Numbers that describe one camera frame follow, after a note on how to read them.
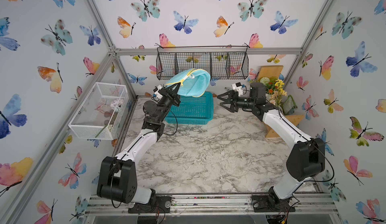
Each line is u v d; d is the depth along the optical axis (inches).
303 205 29.2
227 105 29.8
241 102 28.2
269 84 38.3
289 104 43.4
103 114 28.5
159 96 27.1
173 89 26.6
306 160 17.9
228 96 28.3
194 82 26.5
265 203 28.5
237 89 30.0
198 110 45.0
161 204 29.0
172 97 25.8
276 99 34.8
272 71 39.8
